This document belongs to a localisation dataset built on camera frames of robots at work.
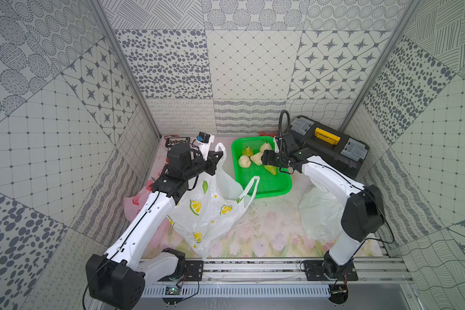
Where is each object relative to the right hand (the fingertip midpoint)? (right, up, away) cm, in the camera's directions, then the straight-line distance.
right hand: (269, 161), depth 89 cm
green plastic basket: (+1, -13, +10) cm, 16 cm away
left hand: (-19, +3, -19) cm, 27 cm away
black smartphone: (-56, +11, +26) cm, 63 cm away
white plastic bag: (-25, -15, -18) cm, 34 cm away
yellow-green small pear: (-10, +5, +16) cm, 19 cm away
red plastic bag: (0, +16, +30) cm, 34 cm away
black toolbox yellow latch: (+34, +5, +3) cm, 35 cm away
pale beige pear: (-12, -1, +12) cm, 17 cm away
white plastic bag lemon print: (+19, -21, -13) cm, 31 cm away
